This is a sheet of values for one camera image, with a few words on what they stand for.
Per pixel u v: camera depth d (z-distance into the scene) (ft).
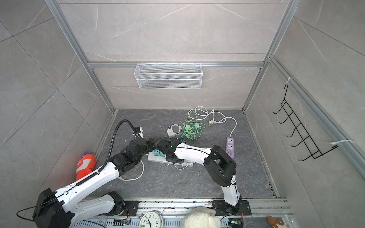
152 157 2.89
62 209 1.29
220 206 2.43
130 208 2.40
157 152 2.34
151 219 2.21
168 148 2.11
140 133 2.30
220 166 1.56
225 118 3.74
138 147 1.93
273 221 2.29
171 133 3.33
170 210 2.40
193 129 3.48
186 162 2.85
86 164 2.70
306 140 2.06
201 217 1.78
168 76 3.29
